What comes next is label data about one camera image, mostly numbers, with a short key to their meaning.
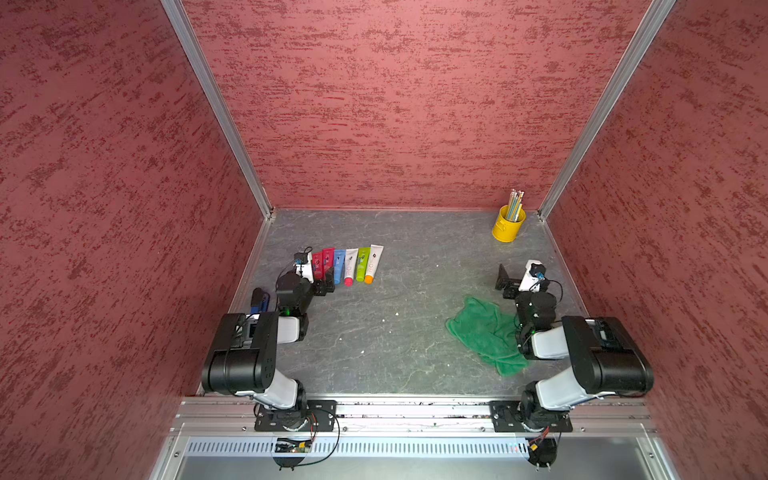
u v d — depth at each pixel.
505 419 0.73
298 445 0.71
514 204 1.05
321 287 0.83
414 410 0.77
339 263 1.03
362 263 1.03
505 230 1.07
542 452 0.74
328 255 1.06
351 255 1.06
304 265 0.79
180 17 0.71
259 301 0.92
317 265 1.03
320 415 0.74
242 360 0.45
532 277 0.76
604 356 0.46
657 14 0.71
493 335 0.87
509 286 0.81
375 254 1.06
